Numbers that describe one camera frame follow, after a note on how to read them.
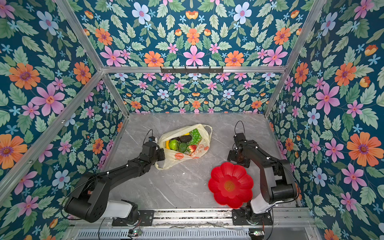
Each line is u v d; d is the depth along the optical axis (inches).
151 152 28.4
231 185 33.2
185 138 38.8
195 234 30.2
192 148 37.7
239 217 28.8
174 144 37.6
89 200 16.9
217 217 29.5
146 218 28.9
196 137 39.8
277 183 17.7
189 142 39.9
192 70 35.7
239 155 27.3
